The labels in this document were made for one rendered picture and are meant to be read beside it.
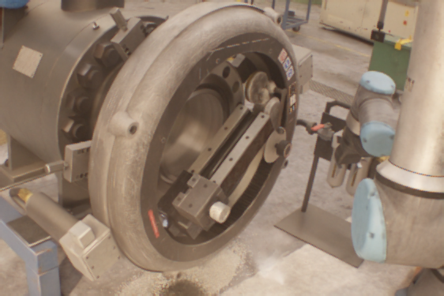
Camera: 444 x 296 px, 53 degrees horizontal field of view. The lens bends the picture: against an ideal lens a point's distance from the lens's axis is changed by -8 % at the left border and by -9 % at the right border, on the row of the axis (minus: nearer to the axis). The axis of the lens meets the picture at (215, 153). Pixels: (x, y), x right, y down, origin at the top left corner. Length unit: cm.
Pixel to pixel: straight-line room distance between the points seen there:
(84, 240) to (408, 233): 65
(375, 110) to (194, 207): 48
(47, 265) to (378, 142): 99
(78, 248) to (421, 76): 77
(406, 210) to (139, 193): 55
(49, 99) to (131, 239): 46
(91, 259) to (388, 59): 375
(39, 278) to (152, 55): 79
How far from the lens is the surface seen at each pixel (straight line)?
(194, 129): 147
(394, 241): 84
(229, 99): 139
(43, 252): 143
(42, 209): 121
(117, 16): 101
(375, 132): 109
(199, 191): 114
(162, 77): 98
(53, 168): 103
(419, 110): 82
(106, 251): 110
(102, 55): 128
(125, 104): 98
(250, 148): 129
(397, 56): 443
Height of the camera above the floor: 112
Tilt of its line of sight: 25 degrees down
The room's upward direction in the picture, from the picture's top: 8 degrees clockwise
